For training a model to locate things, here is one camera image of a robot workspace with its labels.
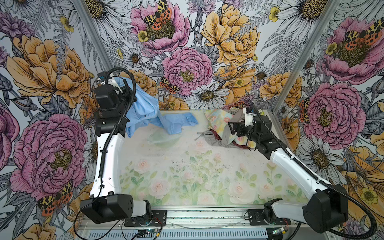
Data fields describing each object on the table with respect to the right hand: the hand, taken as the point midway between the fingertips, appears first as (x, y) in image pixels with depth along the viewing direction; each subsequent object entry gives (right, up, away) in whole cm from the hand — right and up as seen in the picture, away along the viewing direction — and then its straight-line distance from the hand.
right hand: (234, 126), depth 81 cm
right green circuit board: (+18, -49, -10) cm, 53 cm away
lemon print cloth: (+31, +11, +38) cm, 50 cm away
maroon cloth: (+4, -10, +16) cm, 20 cm away
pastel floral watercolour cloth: (-6, +4, +23) cm, 24 cm away
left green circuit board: (-43, -49, -10) cm, 66 cm away
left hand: (-50, +16, -13) cm, 54 cm away
